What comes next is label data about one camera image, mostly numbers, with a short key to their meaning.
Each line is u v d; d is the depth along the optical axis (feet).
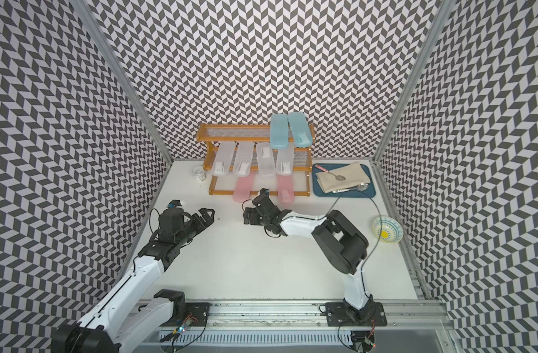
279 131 2.92
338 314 2.42
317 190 3.48
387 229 3.00
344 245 1.64
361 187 3.38
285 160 3.09
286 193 3.33
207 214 2.51
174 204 2.42
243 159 3.15
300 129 2.92
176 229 2.07
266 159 3.18
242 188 3.53
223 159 3.17
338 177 3.58
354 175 3.67
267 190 2.84
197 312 2.37
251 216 2.69
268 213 2.37
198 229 2.41
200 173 3.50
